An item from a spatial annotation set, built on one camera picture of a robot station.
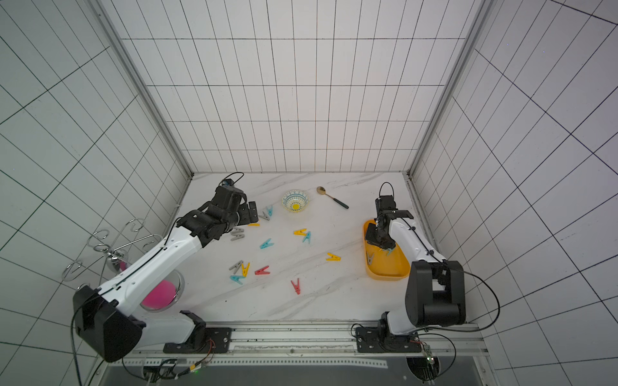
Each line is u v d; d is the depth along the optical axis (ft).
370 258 2.95
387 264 2.95
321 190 3.73
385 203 2.38
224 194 1.92
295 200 3.51
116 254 2.03
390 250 2.58
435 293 1.41
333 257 2.96
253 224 2.38
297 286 2.74
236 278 2.80
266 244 3.11
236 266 2.89
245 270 2.87
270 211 3.41
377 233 2.45
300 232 3.20
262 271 2.87
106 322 1.23
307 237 3.19
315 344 2.39
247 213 2.33
